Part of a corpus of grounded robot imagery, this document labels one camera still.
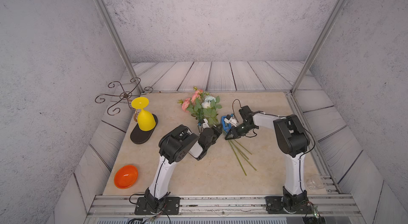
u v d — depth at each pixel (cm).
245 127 86
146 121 77
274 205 73
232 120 93
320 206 74
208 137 78
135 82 115
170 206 73
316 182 79
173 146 56
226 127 97
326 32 88
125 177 80
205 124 92
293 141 56
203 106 101
